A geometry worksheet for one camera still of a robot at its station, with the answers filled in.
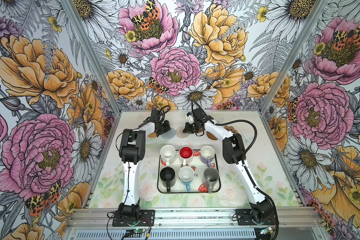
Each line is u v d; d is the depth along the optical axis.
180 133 1.08
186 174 0.87
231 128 1.12
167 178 0.85
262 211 0.65
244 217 0.74
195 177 0.88
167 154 0.97
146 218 0.73
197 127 0.87
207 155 0.96
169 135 1.06
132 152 0.62
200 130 0.95
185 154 0.95
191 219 0.75
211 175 0.85
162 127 0.97
